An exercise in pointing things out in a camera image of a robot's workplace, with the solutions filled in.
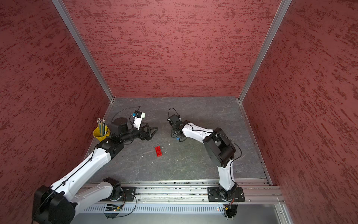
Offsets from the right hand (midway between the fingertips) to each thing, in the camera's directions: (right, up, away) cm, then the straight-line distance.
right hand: (177, 135), depth 95 cm
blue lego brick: (+1, -1, -7) cm, 8 cm away
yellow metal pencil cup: (-54, +2, -5) cm, 54 cm away
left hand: (-14, +7, -18) cm, 24 cm away
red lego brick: (-12, -10, -6) cm, 17 cm away
